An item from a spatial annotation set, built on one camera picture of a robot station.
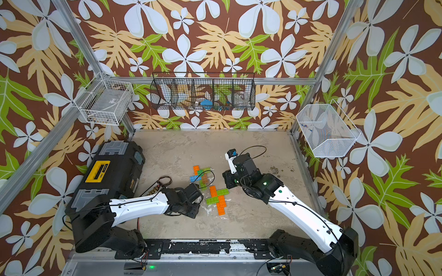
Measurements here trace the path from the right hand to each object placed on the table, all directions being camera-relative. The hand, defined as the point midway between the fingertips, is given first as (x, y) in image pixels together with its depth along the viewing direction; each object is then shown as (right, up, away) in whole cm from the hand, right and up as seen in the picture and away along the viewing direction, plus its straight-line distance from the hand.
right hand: (223, 173), depth 75 cm
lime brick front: (-11, -10, +18) cm, 23 cm away
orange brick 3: (-1, -21, +11) cm, 23 cm away
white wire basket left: (-60, +35, +12) cm, 70 cm away
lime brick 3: (-5, -16, +12) cm, 21 cm away
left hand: (-13, -19, +10) cm, 26 cm away
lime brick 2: (0, -13, +16) cm, 20 cm away
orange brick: (-5, -12, +16) cm, 21 cm away
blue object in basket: (-9, +35, +19) cm, 41 cm away
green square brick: (-12, -3, +20) cm, 24 cm away
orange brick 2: (0, -17, +12) cm, 20 cm away
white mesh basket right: (+52, +20, +9) cm, 57 cm away
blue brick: (-17, -7, +21) cm, 28 cm away
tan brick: (-10, -6, +21) cm, 24 cm away
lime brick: (-7, +1, -1) cm, 7 cm away
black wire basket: (-11, +44, +23) cm, 51 cm away
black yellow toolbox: (-52, +1, +6) cm, 52 cm away
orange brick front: (-15, -1, +26) cm, 30 cm away
